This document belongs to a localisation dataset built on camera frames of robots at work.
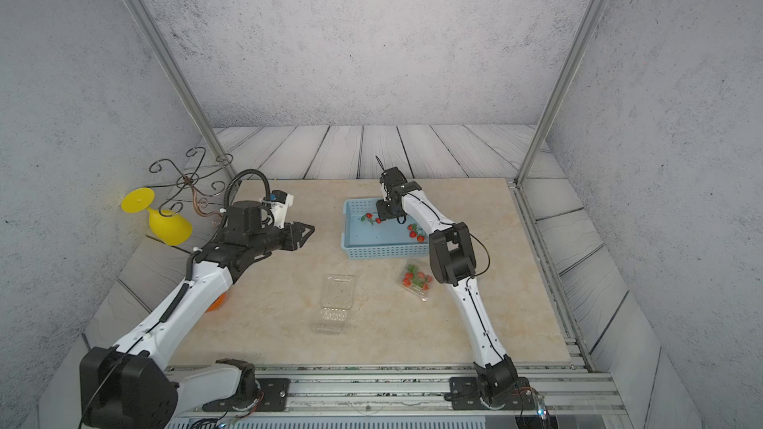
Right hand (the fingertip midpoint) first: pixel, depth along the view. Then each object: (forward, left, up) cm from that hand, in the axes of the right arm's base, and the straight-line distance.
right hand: (385, 211), depth 107 cm
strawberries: (-23, -9, -5) cm, 25 cm away
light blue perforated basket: (-8, +6, -4) cm, 11 cm away
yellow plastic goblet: (-23, +55, +21) cm, 63 cm away
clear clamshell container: (-30, +14, -4) cm, 33 cm away
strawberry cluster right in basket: (-7, -11, -3) cm, 13 cm away
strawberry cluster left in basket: (-1, +6, -2) cm, 6 cm away
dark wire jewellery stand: (-13, +49, +28) cm, 58 cm away
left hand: (-21, +18, +19) cm, 33 cm away
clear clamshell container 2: (-21, -13, -3) cm, 25 cm away
